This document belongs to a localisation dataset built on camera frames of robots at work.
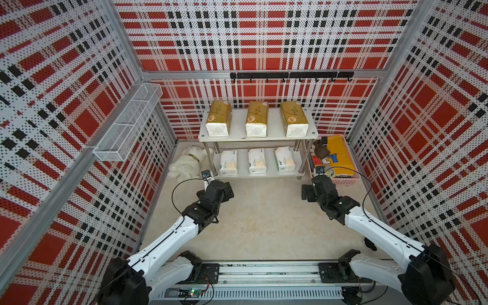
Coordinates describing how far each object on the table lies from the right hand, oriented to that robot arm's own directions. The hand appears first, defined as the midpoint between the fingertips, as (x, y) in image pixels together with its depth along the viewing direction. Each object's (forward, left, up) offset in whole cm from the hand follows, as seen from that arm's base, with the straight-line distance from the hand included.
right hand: (316, 186), depth 84 cm
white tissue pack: (+15, +42, -2) cm, 44 cm away
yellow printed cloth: (+21, -18, -6) cm, 28 cm away
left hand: (0, +42, +1) cm, 42 cm away
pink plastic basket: (+8, -21, -9) cm, 24 cm away
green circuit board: (-39, +52, -11) cm, 66 cm away
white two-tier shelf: (+24, +37, -6) cm, 44 cm away
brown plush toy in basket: (+24, -8, -4) cm, 25 cm away
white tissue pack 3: (+17, +13, -1) cm, 21 cm away
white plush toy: (+15, +64, -4) cm, 66 cm away
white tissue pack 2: (+16, +27, -1) cm, 31 cm away
